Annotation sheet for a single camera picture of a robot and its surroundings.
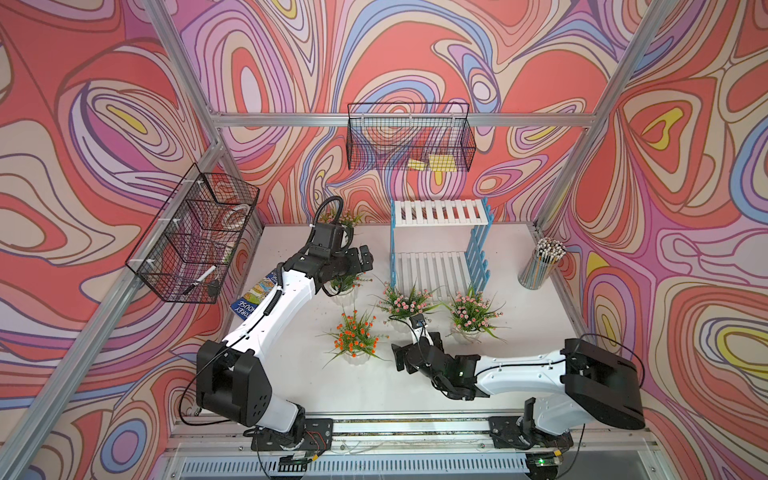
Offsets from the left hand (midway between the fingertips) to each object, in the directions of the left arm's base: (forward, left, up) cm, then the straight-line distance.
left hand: (363, 260), depth 83 cm
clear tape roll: (+13, +39, +5) cm, 41 cm away
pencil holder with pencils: (+5, -55, -12) cm, 57 cm away
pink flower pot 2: (-13, -30, -7) cm, 33 cm away
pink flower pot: (-12, -10, -6) cm, 16 cm away
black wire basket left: (-5, +45, +8) cm, 46 cm away
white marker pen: (-10, +40, +4) cm, 42 cm away
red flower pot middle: (-2, +6, -10) cm, 11 cm away
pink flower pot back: (+23, +7, -5) cm, 24 cm away
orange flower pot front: (-21, +1, -6) cm, 22 cm away
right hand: (-19, -13, -17) cm, 28 cm away
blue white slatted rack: (+9, -31, -18) cm, 37 cm away
